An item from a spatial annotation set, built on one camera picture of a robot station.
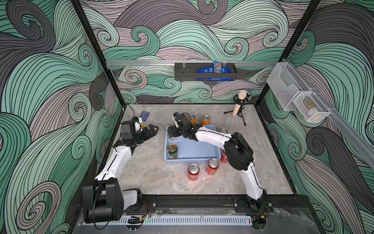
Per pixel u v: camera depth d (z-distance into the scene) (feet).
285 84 2.55
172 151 2.69
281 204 2.43
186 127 2.40
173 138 2.99
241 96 2.90
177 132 2.78
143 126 2.48
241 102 2.97
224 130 2.98
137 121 2.29
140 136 2.38
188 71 3.12
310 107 2.12
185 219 2.29
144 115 3.63
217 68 2.95
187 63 3.04
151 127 2.49
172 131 3.14
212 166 2.51
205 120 3.21
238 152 1.76
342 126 1.86
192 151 3.13
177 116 2.84
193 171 2.44
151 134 2.49
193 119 3.21
